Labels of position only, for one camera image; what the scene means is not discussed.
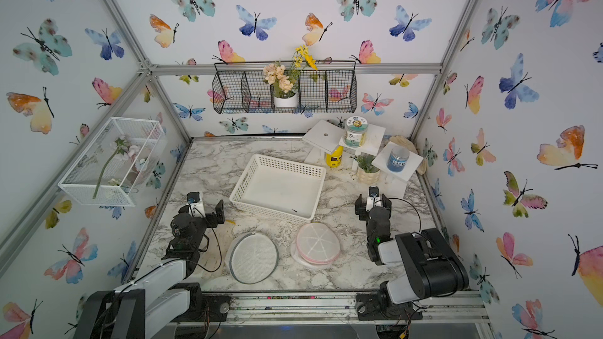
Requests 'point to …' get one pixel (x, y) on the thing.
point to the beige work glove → (231, 221)
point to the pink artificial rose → (122, 149)
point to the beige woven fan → (403, 141)
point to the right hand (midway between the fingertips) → (375, 193)
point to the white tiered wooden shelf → (322, 137)
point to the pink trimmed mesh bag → (316, 244)
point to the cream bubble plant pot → (367, 178)
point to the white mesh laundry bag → (250, 257)
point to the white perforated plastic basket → (283, 189)
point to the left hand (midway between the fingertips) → (211, 199)
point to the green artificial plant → (365, 162)
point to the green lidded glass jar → (356, 131)
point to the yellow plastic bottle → (334, 160)
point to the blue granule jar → (398, 158)
